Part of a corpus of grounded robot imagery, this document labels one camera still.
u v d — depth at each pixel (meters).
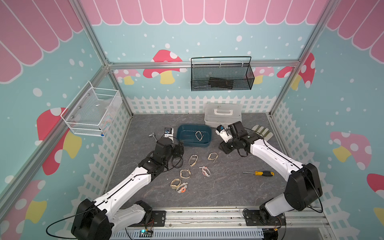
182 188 0.81
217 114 1.05
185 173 0.90
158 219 0.75
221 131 0.76
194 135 1.06
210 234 0.71
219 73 0.94
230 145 0.76
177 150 0.71
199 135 1.06
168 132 0.68
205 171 0.88
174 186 0.83
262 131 1.09
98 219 0.38
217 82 0.88
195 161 0.94
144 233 0.73
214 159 0.94
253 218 0.74
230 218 0.76
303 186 0.43
